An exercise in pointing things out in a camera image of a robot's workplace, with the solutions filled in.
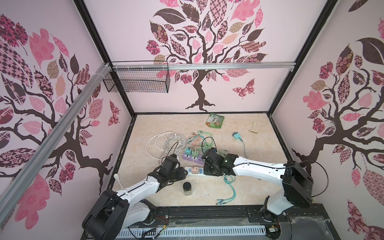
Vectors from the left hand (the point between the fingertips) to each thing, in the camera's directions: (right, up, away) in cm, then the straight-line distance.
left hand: (186, 175), depth 86 cm
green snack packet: (+21, +34, +28) cm, 48 cm away
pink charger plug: (+5, +4, -3) cm, 7 cm away
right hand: (+10, +5, -3) cm, 12 cm away
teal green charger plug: (+35, +22, +18) cm, 45 cm away
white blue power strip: (+2, +3, 0) cm, 4 cm away
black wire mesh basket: (-43, +68, +36) cm, 88 cm away
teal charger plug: (+1, +14, +4) cm, 14 cm away
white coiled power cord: (-18, +16, +14) cm, 28 cm away
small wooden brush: (+51, +29, +27) cm, 65 cm away
